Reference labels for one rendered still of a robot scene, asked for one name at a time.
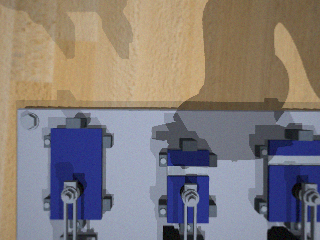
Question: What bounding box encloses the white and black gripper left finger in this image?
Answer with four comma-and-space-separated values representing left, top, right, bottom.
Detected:
163, 226, 181, 240

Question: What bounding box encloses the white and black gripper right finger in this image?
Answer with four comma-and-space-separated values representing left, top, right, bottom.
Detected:
267, 226, 299, 240

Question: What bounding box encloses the blue rectangular plate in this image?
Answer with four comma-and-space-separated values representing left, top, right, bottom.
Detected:
50, 128, 103, 220

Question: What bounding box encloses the blue rectangular block with slot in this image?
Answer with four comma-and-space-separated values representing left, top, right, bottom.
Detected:
264, 139, 320, 222
167, 148, 209, 223

